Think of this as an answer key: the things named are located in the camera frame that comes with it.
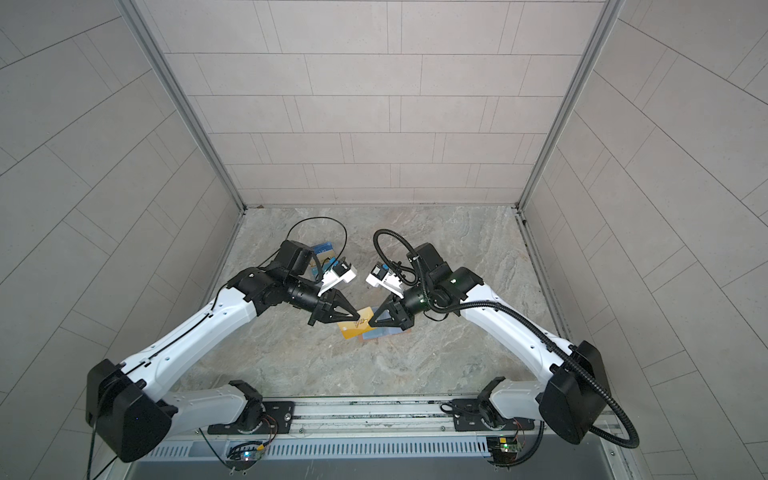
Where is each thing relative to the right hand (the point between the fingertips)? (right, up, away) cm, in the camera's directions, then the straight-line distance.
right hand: (376, 325), depth 65 cm
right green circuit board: (+29, -29, +3) cm, 41 cm away
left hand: (-4, +2, 0) cm, 4 cm away
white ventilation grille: (+18, -29, +3) cm, 34 cm away
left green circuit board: (-29, -29, 0) cm, 41 cm away
